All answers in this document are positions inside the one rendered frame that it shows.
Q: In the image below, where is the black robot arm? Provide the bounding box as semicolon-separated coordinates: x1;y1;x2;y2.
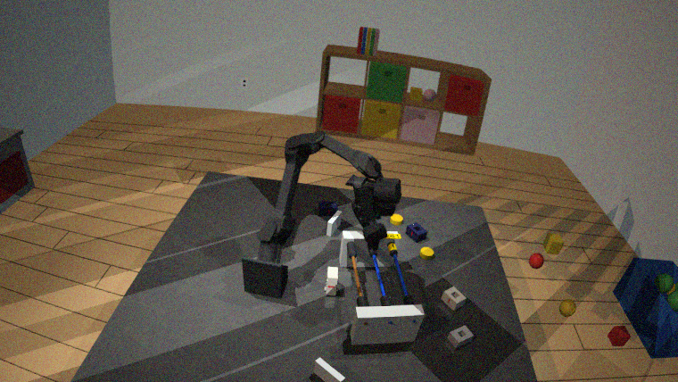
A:
257;131;401;263

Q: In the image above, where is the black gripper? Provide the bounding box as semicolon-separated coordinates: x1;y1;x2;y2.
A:
351;199;387;251

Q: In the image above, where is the yellow short cylinder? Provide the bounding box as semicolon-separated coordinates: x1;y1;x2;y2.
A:
420;247;434;260
390;214;403;225

